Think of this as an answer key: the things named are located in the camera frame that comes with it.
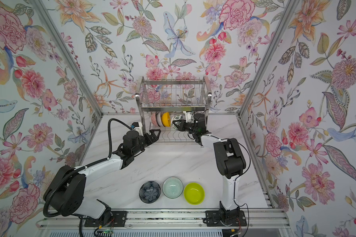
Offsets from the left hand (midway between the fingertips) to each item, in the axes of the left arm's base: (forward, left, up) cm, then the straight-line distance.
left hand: (160, 132), depth 84 cm
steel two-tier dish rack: (+40, +1, -6) cm, 40 cm away
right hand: (+11, -7, -2) cm, 13 cm away
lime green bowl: (-28, -19, -18) cm, 38 cm away
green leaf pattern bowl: (+12, -9, -1) cm, 15 cm away
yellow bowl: (+18, -2, -8) cm, 20 cm away
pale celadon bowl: (-25, -7, -19) cm, 32 cm away
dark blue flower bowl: (-27, +5, -19) cm, 33 cm away
